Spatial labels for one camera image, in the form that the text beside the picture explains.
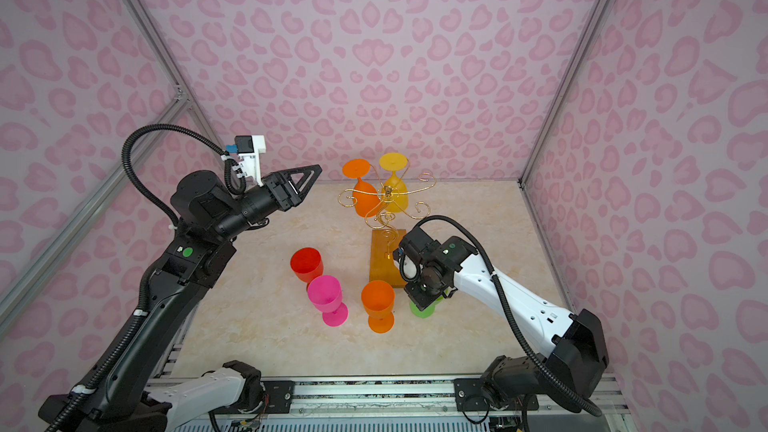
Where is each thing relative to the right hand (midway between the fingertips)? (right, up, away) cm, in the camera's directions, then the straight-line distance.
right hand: (419, 295), depth 75 cm
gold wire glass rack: (-10, +20, +7) cm, 23 cm away
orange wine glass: (-10, -2, +2) cm, 11 cm away
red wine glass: (-30, +7, +6) cm, 31 cm away
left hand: (-21, +30, -19) cm, 41 cm away
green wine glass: (+4, -8, +12) cm, 15 cm away
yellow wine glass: (-6, +25, 0) cm, 26 cm away
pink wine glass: (-25, -1, +6) cm, 26 cm away
